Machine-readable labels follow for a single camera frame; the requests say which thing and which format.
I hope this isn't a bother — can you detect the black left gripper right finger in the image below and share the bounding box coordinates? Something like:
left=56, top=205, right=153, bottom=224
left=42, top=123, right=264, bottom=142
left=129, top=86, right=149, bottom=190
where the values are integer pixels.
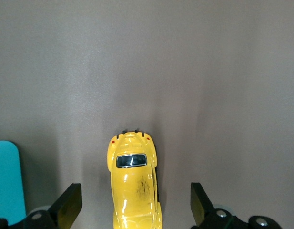
left=190, top=182, right=281, bottom=229

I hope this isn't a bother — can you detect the teal plastic bin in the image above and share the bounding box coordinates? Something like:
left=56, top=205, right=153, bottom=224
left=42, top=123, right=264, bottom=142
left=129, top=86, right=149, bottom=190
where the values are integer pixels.
left=0, top=140, right=27, bottom=220

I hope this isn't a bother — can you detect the yellow beetle toy car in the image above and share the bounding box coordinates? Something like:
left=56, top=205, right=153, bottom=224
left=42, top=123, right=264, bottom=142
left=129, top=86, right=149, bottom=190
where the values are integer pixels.
left=106, top=128, right=164, bottom=229

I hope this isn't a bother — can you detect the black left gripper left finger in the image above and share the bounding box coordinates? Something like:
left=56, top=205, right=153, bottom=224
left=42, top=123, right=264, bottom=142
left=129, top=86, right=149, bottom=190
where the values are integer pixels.
left=0, top=183, right=83, bottom=229

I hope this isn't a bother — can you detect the brown table mat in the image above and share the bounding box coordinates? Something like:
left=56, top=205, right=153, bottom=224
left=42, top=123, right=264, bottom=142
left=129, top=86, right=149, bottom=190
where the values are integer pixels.
left=0, top=0, right=294, bottom=229

